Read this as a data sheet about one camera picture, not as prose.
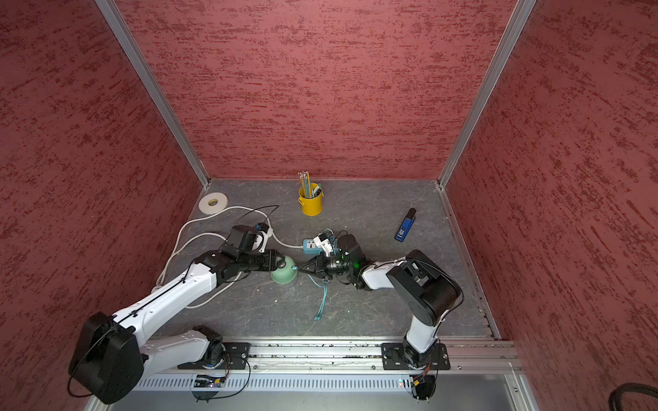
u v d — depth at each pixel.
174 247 1.03
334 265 0.76
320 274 0.76
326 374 0.72
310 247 0.95
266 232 0.77
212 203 1.13
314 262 0.79
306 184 1.01
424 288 0.49
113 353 0.40
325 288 0.79
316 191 1.03
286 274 0.81
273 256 0.76
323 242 0.83
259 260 0.71
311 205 1.04
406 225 1.00
